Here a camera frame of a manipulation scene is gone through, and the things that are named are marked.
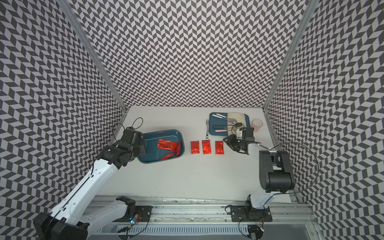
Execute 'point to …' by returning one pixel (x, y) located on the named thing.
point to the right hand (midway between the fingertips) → (224, 142)
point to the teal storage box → (154, 154)
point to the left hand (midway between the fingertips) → (139, 149)
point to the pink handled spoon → (224, 130)
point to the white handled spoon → (233, 120)
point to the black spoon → (237, 124)
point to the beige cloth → (241, 117)
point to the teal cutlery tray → (218, 124)
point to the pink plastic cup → (256, 124)
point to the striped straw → (207, 132)
